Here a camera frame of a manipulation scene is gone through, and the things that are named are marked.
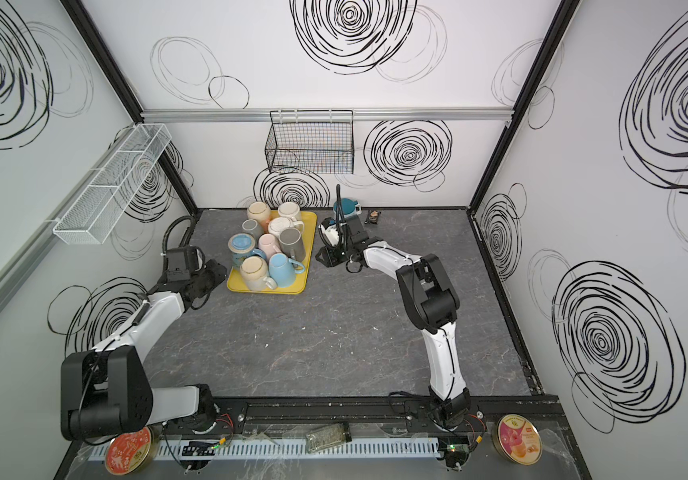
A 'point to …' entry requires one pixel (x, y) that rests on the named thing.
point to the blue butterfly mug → (242, 245)
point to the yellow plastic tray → (235, 281)
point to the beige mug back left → (258, 210)
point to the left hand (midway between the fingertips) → (226, 267)
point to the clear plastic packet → (328, 437)
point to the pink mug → (269, 244)
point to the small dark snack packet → (372, 217)
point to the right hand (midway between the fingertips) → (317, 254)
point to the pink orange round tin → (518, 439)
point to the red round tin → (132, 452)
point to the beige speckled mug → (253, 270)
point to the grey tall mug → (292, 244)
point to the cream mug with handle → (277, 224)
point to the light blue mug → (282, 269)
